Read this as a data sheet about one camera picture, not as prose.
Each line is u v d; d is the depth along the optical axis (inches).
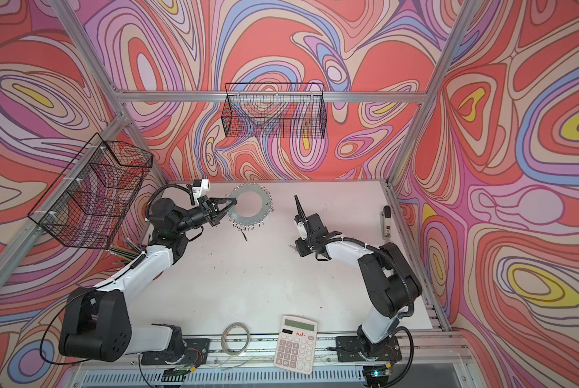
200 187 28.3
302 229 33.9
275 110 38.1
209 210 27.7
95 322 16.5
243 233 28.4
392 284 18.3
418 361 27.9
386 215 40.0
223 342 29.4
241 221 27.7
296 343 28.9
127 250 32.2
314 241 29.0
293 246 38.5
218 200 27.8
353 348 28.9
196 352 28.3
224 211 27.6
